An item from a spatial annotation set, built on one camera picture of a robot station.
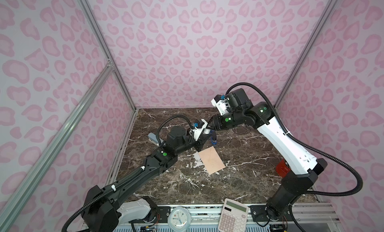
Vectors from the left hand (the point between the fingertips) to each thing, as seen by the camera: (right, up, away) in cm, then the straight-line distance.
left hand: (210, 130), depth 70 cm
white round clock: (-14, -41, 0) cm, 43 cm away
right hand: (0, +3, -4) cm, 4 cm away
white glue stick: (-2, 0, -2) cm, 3 cm away
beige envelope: (+3, -20, +23) cm, 30 cm away
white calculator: (+12, -41, +1) cm, 43 cm away
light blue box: (-34, -7, +26) cm, 43 cm away
